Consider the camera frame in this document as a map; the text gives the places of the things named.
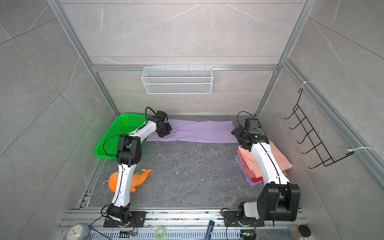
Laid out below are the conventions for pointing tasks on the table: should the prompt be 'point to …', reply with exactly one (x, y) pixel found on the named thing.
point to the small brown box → (294, 232)
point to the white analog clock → (77, 231)
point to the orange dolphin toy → (138, 179)
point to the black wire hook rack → (318, 147)
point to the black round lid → (304, 230)
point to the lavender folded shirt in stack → (249, 179)
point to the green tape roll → (160, 232)
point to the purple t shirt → (198, 131)
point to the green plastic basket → (126, 123)
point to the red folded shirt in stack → (255, 179)
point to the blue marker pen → (211, 226)
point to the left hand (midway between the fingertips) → (172, 128)
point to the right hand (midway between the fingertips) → (237, 132)
